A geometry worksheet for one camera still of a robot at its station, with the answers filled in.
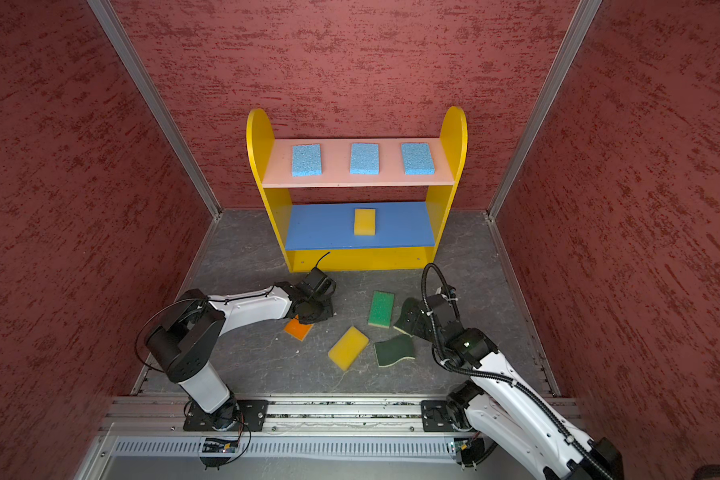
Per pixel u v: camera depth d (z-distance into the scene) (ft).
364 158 2.49
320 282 2.43
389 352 2.84
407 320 2.38
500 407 1.62
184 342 1.51
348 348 2.80
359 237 3.13
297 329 2.85
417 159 2.50
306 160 2.48
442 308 1.91
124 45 2.49
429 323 1.99
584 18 2.36
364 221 3.16
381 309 3.03
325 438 2.37
